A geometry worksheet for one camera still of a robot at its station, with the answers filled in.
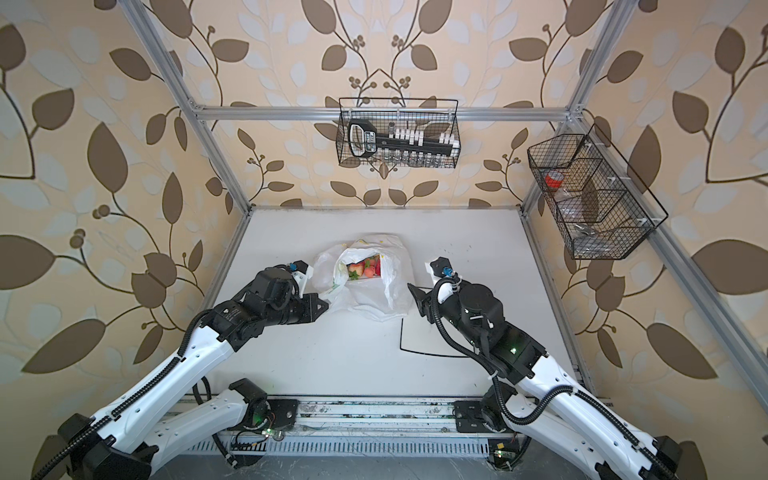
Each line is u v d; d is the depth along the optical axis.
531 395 0.47
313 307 0.65
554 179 0.87
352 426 0.74
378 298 0.91
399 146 0.85
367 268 0.98
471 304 0.48
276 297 0.59
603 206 0.73
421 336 0.87
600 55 0.77
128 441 0.40
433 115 0.91
